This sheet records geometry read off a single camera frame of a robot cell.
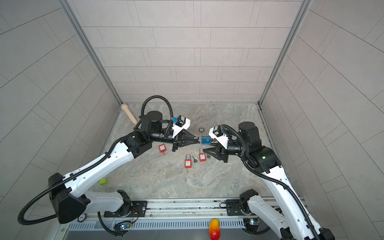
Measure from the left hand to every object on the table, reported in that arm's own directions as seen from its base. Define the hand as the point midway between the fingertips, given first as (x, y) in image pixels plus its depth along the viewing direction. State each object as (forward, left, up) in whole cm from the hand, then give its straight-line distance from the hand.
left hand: (198, 141), depth 58 cm
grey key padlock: (+5, +2, -32) cm, 33 cm away
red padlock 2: (+7, -2, -31) cm, 32 cm away
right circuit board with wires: (-25, -25, -33) cm, 48 cm away
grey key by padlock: (+8, -6, -33) cm, 34 cm away
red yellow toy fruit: (-27, -7, -28) cm, 40 cm away
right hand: (-1, -3, -3) cm, 5 cm away
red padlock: (+4, +6, -31) cm, 32 cm away
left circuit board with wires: (-26, +33, -29) cm, 51 cm away
